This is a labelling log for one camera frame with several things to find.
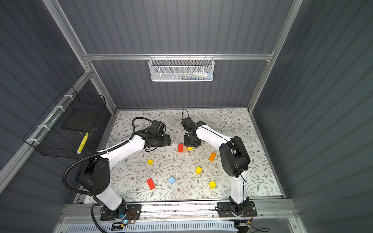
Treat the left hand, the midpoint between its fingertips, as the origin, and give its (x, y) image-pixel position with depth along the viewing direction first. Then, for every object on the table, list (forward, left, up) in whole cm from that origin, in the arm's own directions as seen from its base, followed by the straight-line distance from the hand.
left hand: (167, 141), depth 90 cm
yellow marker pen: (-11, +38, +17) cm, 43 cm away
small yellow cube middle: (-17, -19, -8) cm, 26 cm away
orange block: (-8, -29, -10) cm, 31 cm away
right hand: (-2, -14, -4) cm, 15 cm away
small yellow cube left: (-9, +11, -8) cm, 17 cm away
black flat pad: (+3, +44, +19) cm, 48 cm away
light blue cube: (-22, -2, -9) cm, 24 cm away
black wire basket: (-3, +50, +18) cm, 53 cm away
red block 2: (-23, +9, -10) cm, 26 cm away
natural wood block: (-2, -11, -8) cm, 14 cm away
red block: (0, -8, -8) cm, 12 cm away
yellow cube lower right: (-26, -26, -8) cm, 37 cm away
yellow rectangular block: (-4, -15, -4) cm, 16 cm away
